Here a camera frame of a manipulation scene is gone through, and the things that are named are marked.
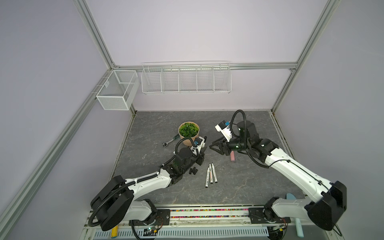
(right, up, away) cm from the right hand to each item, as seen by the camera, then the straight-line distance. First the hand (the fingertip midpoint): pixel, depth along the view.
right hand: (212, 146), depth 72 cm
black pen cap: (-11, -18, +17) cm, 27 cm away
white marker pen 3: (+1, -22, +12) cm, 25 cm away
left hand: (-3, -2, +8) cm, 9 cm away
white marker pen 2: (-2, -22, +12) cm, 25 cm away
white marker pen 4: (+3, -18, +15) cm, 24 cm away
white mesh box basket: (-61, +34, +30) cm, 76 cm away
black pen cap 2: (-10, -17, +17) cm, 26 cm away
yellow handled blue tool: (-46, -40, -3) cm, 61 cm away
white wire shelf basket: (-17, +44, +33) cm, 58 cm away
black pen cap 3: (-8, -18, +17) cm, 26 cm away
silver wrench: (-30, -3, +27) cm, 40 cm away
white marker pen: (-4, 0, +4) cm, 5 cm away
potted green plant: (-13, +7, +22) cm, 26 cm away
